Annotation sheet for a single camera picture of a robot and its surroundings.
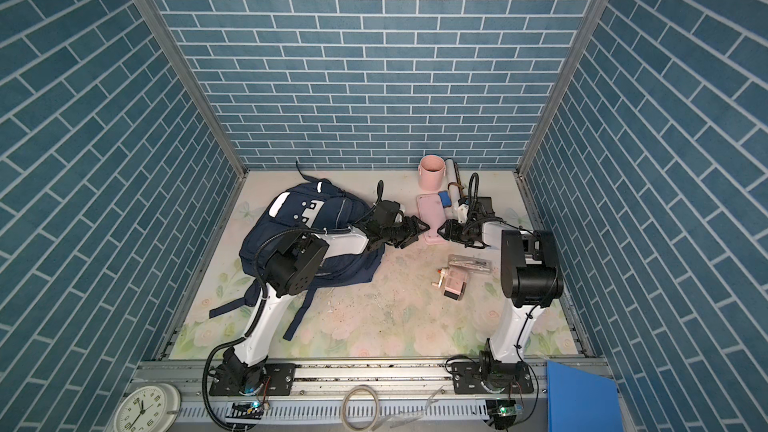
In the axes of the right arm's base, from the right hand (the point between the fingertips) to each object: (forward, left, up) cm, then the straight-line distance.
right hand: (444, 228), depth 101 cm
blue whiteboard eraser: (+14, -1, -1) cm, 14 cm away
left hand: (-3, +6, +2) cm, 7 cm away
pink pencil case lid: (+8, +4, -2) cm, 9 cm away
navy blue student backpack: (+5, +46, +4) cm, 47 cm away
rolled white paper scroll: (+23, -3, 0) cm, 23 cm away
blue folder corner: (-46, -33, -5) cm, 57 cm away
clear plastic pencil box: (-12, -8, -2) cm, 14 cm away
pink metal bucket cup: (+20, +5, +7) cm, 21 cm away
